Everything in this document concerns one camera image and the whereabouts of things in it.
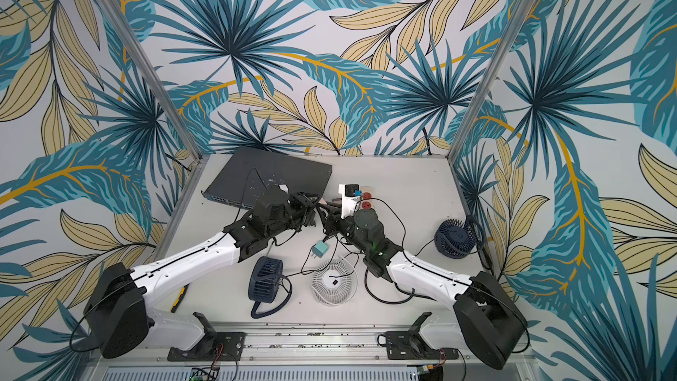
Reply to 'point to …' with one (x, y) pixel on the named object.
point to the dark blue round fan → (453, 239)
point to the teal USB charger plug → (319, 249)
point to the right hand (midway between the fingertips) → (302, 218)
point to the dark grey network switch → (242, 173)
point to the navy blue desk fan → (265, 282)
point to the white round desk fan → (334, 282)
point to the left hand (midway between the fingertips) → (323, 201)
